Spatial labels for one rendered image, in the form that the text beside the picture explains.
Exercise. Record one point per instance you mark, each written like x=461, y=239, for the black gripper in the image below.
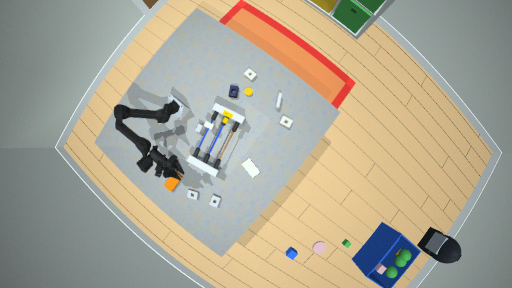
x=172, y=164

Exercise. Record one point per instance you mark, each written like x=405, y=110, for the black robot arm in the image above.
x=162, y=115

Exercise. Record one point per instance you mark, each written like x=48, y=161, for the orange rectangular block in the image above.
x=172, y=182

